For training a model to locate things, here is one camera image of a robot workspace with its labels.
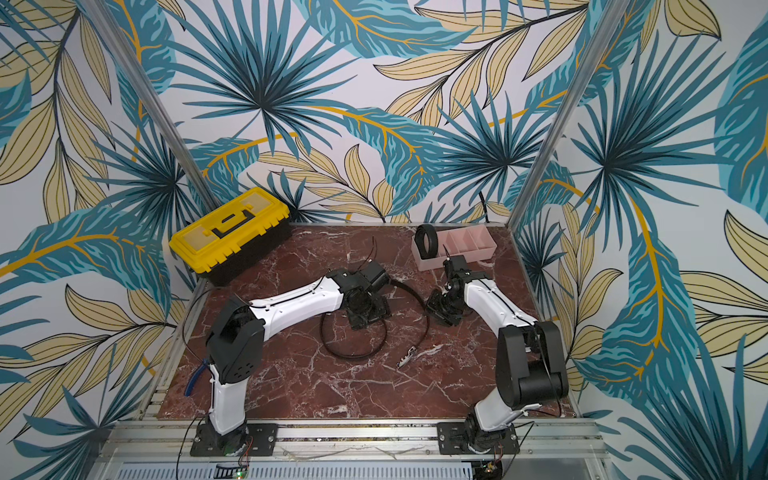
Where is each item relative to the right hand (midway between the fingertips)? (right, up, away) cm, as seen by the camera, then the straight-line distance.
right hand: (429, 314), depth 89 cm
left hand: (-14, -2, -4) cm, 15 cm away
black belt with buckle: (-1, +24, +17) cm, 30 cm away
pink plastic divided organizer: (+18, +22, +22) cm, 36 cm away
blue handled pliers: (-65, -15, -7) cm, 68 cm away
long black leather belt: (-8, -11, -5) cm, 14 cm away
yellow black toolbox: (-63, +21, +3) cm, 66 cm away
